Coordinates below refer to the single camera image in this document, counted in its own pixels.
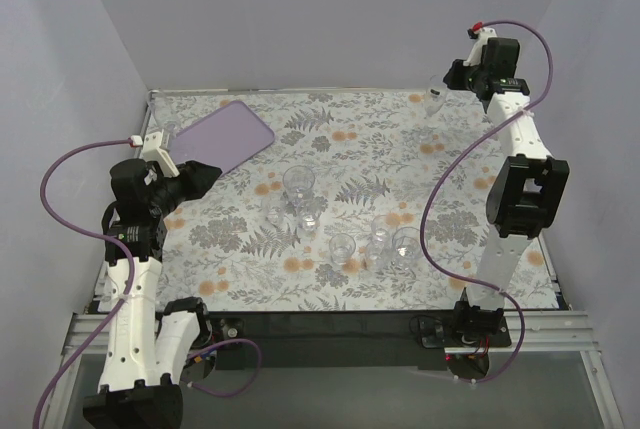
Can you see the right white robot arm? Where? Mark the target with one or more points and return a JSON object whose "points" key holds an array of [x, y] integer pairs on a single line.
{"points": [[525, 196]]}

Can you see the clear champagne flute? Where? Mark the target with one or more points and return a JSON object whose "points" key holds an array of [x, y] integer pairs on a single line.
{"points": [[434, 100]]}

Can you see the purple plastic tray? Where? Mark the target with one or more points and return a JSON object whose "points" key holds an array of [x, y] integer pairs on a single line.
{"points": [[225, 139]]}

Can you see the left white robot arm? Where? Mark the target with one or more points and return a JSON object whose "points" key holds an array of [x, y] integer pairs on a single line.
{"points": [[146, 352]]}

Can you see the floral patterned tablecloth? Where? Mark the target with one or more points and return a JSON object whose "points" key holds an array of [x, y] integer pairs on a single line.
{"points": [[363, 149]]}

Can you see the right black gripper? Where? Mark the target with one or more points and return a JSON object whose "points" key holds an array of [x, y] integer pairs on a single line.
{"points": [[456, 75]]}

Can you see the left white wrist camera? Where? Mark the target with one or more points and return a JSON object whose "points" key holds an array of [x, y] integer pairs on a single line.
{"points": [[155, 148]]}

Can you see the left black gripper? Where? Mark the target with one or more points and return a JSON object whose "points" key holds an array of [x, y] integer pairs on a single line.
{"points": [[181, 182]]}

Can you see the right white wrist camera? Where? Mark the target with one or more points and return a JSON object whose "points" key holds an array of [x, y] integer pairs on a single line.
{"points": [[480, 36]]}

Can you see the large clear tumbler right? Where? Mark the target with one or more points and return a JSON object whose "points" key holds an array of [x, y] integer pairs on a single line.
{"points": [[406, 247]]}

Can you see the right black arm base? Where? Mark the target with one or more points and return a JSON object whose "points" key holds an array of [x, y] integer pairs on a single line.
{"points": [[465, 356]]}

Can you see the clear tumbler centre front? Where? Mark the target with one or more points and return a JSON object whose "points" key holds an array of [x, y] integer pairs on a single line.
{"points": [[341, 248]]}

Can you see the clear stemmed glass back left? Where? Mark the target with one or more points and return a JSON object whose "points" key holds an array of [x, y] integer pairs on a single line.
{"points": [[164, 112]]}

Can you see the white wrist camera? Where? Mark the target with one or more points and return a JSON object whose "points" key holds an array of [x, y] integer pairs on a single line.
{"points": [[155, 148], [480, 36]]}

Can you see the large clear tumbler centre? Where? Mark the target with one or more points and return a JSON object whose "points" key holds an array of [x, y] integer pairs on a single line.
{"points": [[298, 182]]}

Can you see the large clear tumbler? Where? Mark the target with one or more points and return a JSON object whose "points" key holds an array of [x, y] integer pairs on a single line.
{"points": [[298, 182], [406, 247]]}

